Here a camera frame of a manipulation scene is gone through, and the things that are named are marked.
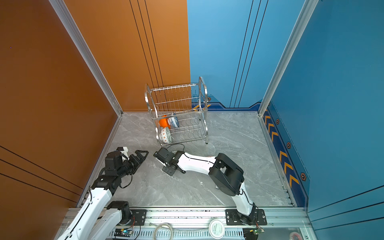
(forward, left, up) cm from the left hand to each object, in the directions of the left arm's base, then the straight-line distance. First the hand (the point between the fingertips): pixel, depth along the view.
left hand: (145, 155), depth 81 cm
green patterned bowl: (+13, -9, +1) cm, 16 cm away
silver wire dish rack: (+19, -19, +14) cm, 30 cm away
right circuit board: (-32, -57, -12) cm, 67 cm away
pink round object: (-34, -74, -12) cm, 83 cm away
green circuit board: (-34, +6, -15) cm, 37 cm away
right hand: (-1, -12, -10) cm, 16 cm away
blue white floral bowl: (+25, -13, 0) cm, 28 cm away
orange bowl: (+25, -7, -1) cm, 26 cm away
